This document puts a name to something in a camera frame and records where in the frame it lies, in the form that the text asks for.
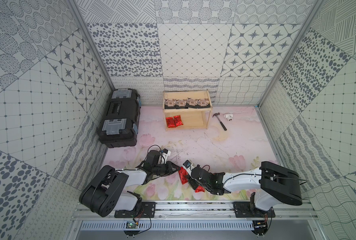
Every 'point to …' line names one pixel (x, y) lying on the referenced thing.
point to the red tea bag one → (170, 122)
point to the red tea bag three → (183, 174)
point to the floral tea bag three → (193, 103)
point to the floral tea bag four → (203, 102)
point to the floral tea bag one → (170, 104)
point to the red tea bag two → (177, 120)
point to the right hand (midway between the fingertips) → (189, 174)
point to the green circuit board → (131, 225)
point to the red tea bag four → (199, 188)
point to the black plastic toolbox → (119, 127)
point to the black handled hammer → (217, 114)
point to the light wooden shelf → (192, 118)
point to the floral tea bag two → (181, 104)
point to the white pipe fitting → (229, 116)
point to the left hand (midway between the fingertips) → (180, 166)
